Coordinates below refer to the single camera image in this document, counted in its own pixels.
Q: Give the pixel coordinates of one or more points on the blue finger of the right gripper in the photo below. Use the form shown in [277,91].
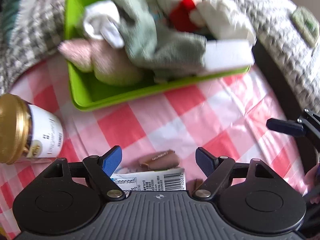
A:
[288,127]

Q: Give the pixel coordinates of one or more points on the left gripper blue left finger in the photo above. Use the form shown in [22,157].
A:
[99,170]

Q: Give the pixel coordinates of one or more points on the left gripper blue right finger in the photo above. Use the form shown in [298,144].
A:
[218,171]

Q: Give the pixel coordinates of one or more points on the white foam block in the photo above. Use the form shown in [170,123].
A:
[225,55]

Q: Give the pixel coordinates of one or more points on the white cloth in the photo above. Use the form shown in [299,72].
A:
[100,21]

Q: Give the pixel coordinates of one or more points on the santa claus plush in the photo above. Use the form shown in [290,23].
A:
[183,14]

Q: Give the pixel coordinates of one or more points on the right hand pink glove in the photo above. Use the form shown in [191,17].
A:
[310,178]

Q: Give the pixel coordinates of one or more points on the barcode snack packet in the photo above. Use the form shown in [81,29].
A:
[165,180]

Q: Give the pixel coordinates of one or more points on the brown wrapped candy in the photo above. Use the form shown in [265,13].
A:
[163,160]

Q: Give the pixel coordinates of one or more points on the pink checkered tablecloth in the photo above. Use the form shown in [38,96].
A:
[225,116]

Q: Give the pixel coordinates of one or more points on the green plastic bin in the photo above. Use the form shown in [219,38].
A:
[89,94]

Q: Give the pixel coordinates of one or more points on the gold lid jar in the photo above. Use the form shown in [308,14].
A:
[28,131]

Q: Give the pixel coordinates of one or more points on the grey patterned quilt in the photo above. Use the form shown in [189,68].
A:
[297,62]

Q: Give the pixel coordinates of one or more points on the pink plush toy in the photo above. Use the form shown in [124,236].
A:
[110,66]

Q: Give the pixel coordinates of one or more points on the green knitted cloth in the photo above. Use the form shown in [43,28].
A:
[152,45]

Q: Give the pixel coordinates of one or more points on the grey checkered sofa blanket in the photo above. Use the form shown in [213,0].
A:
[35,41]

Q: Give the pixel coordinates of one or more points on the green white throw pillow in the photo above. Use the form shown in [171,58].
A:
[14,16]

